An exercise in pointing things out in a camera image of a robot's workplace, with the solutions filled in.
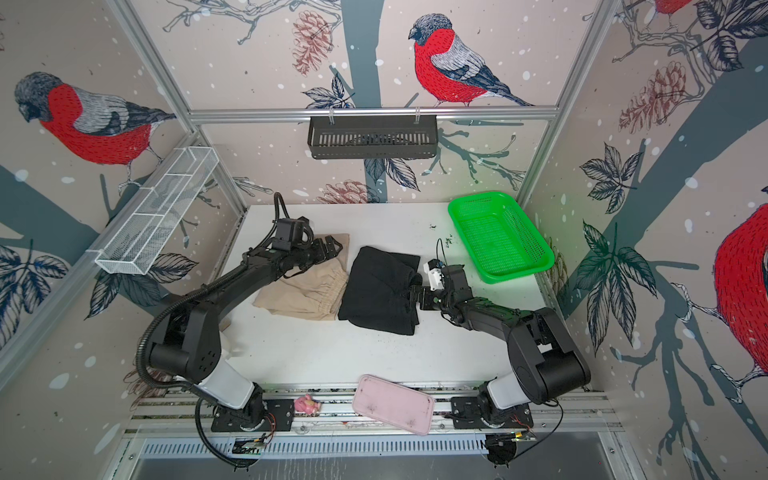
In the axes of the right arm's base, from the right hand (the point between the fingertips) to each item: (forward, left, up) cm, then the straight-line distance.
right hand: (412, 297), depth 90 cm
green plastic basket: (+28, -33, -5) cm, 43 cm away
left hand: (+9, +24, +12) cm, 29 cm away
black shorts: (+2, +10, 0) cm, 10 cm away
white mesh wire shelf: (+1, +71, +27) cm, 76 cm away
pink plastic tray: (-29, +4, -2) cm, 29 cm away
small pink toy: (-30, +26, -1) cm, 40 cm away
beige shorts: (0, +31, +1) cm, 31 cm away
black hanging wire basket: (+51, +15, +24) cm, 58 cm away
